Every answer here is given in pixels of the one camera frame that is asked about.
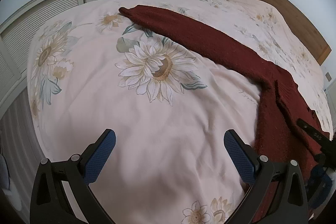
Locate pink floral bed duvet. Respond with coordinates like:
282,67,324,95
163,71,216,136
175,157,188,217
27,0,333,223

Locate right wall switch plate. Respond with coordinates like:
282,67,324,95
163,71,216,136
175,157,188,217
325,72,331,82

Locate white louvered low cabinet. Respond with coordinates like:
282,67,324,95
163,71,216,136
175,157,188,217
0,0,195,117

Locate dark red knit sweater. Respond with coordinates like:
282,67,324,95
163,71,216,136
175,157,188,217
118,4,330,223

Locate wooden headboard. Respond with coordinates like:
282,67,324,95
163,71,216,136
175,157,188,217
259,0,331,65

